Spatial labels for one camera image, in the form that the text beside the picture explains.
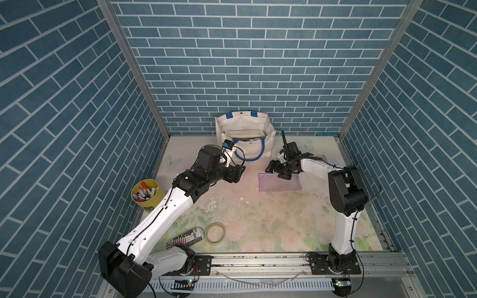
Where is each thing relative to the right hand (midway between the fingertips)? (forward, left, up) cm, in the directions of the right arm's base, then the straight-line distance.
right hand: (272, 173), depth 99 cm
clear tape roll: (-32, +25, -4) cm, 41 cm away
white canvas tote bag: (+7, +12, +10) cm, 18 cm away
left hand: (-13, +14, +23) cm, 30 cm away
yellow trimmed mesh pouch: (+17, +18, +12) cm, 28 cm away
